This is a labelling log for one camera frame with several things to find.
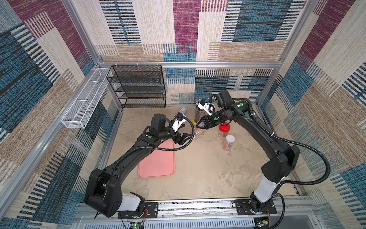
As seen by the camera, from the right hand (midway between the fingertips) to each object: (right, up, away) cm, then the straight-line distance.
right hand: (203, 126), depth 77 cm
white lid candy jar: (+17, -9, +10) cm, 22 cm away
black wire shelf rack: (-45, +29, +33) cm, 63 cm away
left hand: (-8, -2, +1) cm, 9 cm away
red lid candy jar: (+16, -2, +18) cm, 24 cm away
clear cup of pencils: (0, +9, +24) cm, 25 cm away
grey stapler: (-11, +10, +37) cm, 40 cm away
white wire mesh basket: (-78, +7, +15) cm, 80 cm away
